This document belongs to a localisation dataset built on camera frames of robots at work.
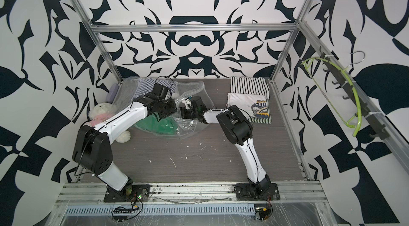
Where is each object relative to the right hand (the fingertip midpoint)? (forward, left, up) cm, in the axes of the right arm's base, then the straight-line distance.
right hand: (174, 114), depth 96 cm
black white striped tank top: (+26, -54, -4) cm, 60 cm away
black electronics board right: (-47, -44, -6) cm, 65 cm away
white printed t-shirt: (+7, -49, -2) cm, 50 cm away
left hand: (-1, -3, +9) cm, 10 cm away
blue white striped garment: (+21, +20, +3) cm, 30 cm away
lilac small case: (+18, +46, -4) cm, 49 cm away
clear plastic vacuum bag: (+11, -7, +10) cm, 16 cm away
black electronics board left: (-46, +21, -7) cm, 51 cm away
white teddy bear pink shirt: (-1, +41, +6) cm, 41 cm away
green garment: (-9, +3, +2) cm, 9 cm away
